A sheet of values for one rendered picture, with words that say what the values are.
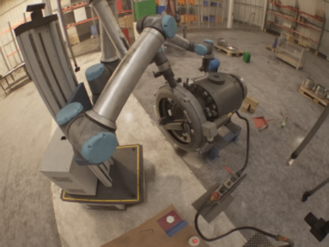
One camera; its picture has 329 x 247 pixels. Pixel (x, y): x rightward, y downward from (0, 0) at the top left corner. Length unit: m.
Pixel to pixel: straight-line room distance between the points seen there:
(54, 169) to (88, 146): 0.76
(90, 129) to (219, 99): 1.28
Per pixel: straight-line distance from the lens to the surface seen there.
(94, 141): 0.55
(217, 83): 1.67
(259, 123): 2.80
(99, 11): 0.96
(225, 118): 1.38
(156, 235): 1.22
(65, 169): 1.22
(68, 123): 0.70
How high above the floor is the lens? 1.68
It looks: 44 degrees down
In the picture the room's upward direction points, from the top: 4 degrees counter-clockwise
